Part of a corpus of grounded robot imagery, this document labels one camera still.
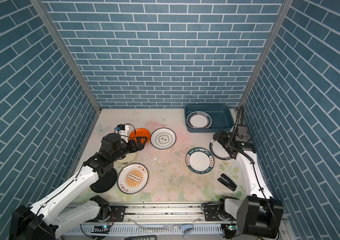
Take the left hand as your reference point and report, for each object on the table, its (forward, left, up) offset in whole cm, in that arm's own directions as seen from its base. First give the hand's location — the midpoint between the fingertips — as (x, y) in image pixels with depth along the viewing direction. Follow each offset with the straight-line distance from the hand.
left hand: (142, 139), depth 78 cm
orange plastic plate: (+17, +7, -18) cm, 26 cm away
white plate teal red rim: (+30, -36, -19) cm, 50 cm away
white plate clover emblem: (+14, -9, -20) cm, 26 cm away
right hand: (+3, -42, -2) cm, 42 cm away
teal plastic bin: (+37, -55, -20) cm, 69 cm away
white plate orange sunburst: (-13, +7, -20) cm, 25 cm away
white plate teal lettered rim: (-2, -33, -22) cm, 40 cm away
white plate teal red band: (+3, -46, -19) cm, 50 cm away
